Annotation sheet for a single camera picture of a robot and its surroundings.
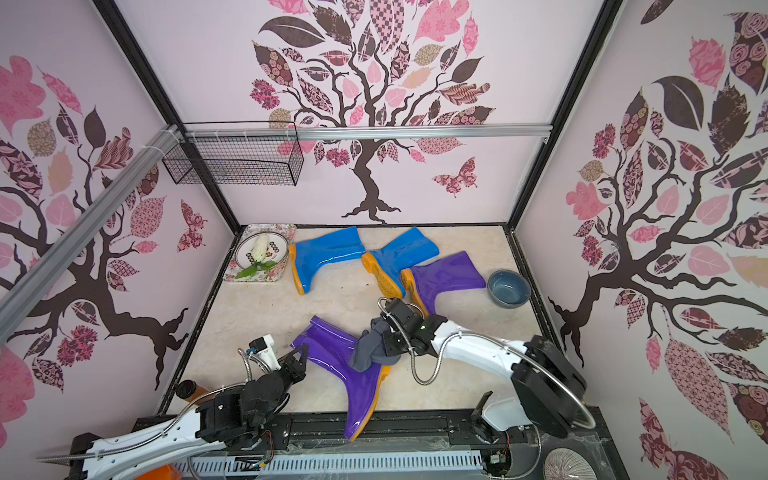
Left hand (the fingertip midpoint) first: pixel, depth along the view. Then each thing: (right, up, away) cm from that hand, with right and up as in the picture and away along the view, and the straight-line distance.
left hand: (311, 353), depth 78 cm
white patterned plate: (-22, +27, +32) cm, 48 cm away
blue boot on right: (+21, +24, +23) cm, 39 cm away
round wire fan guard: (+63, -22, -11) cm, 68 cm away
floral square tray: (-21, +19, +28) cm, 40 cm away
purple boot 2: (+43, +20, +24) cm, 53 cm away
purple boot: (+6, +1, +2) cm, 6 cm away
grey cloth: (+16, +2, -3) cm, 17 cm away
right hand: (+20, +1, +5) cm, 21 cm away
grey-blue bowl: (+62, +15, +21) cm, 67 cm away
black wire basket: (-33, +60, +25) cm, 73 cm away
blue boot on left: (-8, +27, +26) cm, 38 cm away
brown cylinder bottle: (-29, -7, -6) cm, 30 cm away
